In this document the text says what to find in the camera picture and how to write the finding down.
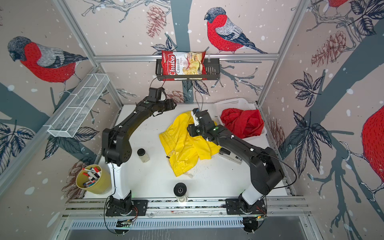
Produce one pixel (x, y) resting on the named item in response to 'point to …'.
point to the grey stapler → (230, 155)
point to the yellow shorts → (181, 149)
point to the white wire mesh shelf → (68, 120)
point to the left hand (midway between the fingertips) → (172, 104)
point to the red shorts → (243, 124)
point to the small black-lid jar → (143, 156)
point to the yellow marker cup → (93, 179)
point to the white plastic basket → (240, 104)
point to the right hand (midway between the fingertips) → (188, 128)
